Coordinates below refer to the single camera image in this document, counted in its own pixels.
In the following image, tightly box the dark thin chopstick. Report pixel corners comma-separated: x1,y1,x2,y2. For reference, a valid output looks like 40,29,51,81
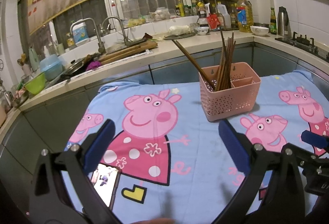
172,40,215,90

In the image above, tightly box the patterned small bowl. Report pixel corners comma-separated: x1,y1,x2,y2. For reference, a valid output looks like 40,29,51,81
194,27,209,36

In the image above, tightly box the green glass bottle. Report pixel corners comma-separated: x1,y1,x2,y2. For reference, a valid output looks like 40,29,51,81
270,7,277,35

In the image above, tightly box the black frying pan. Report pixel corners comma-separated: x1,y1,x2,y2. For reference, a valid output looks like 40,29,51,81
60,55,93,80

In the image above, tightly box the dark soy sauce bottle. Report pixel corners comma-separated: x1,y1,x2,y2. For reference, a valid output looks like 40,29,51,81
197,0,209,27

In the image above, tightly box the green plastic bowl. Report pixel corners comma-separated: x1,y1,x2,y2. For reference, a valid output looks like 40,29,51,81
24,72,46,95

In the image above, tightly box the chrome kitchen faucet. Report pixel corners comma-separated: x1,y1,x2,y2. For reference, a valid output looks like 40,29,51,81
70,17,105,54

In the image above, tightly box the purple cloth rag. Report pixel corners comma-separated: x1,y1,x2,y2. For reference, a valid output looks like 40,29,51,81
86,60,102,72

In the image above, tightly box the pink plastic utensil basket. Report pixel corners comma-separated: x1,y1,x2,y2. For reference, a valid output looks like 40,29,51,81
199,62,261,122

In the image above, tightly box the smartphone with lit screen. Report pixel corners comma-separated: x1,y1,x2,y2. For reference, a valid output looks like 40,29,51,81
91,164,121,210

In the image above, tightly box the white ceramic bowl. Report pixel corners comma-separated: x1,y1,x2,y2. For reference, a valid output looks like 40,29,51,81
250,26,269,36

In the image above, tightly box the wooden cutting board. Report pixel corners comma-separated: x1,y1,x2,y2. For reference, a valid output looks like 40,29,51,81
99,41,158,65

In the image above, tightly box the brown wooden chopstick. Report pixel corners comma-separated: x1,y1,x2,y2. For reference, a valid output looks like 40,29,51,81
216,31,235,90
215,38,233,91
219,28,229,90

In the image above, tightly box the large cooking oil bottle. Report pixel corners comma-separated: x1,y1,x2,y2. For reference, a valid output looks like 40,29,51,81
236,0,254,32

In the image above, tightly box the blue Peppa Pig cloth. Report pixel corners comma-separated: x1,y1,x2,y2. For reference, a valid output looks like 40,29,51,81
67,70,328,223

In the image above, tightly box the steel thermos kettle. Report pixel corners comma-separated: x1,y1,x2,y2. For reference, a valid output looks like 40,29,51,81
277,6,291,38

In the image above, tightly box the white plastic jug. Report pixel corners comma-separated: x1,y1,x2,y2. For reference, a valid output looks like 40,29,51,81
217,2,231,29

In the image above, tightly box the light blue plastic container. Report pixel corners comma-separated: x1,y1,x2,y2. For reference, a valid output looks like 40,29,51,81
40,54,63,82

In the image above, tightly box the red snack packet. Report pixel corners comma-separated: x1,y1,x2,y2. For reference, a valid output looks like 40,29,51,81
207,14,221,31

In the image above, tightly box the black gas stove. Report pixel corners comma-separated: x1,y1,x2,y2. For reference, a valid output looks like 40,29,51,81
275,31,329,62

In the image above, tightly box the blue white detergent jug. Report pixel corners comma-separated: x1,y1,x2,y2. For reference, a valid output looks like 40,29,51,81
72,22,90,46

